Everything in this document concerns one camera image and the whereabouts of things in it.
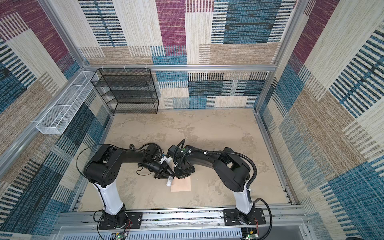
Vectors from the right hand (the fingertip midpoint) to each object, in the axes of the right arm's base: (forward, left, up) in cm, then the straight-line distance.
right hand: (184, 180), depth 87 cm
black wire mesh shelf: (+59, +40, +19) cm, 74 cm away
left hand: (+1, +6, +3) cm, 7 cm away
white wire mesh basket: (+19, +58, +35) cm, 70 cm away
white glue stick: (-2, +8, +5) cm, 9 cm away
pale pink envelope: (-2, +2, 0) cm, 3 cm away
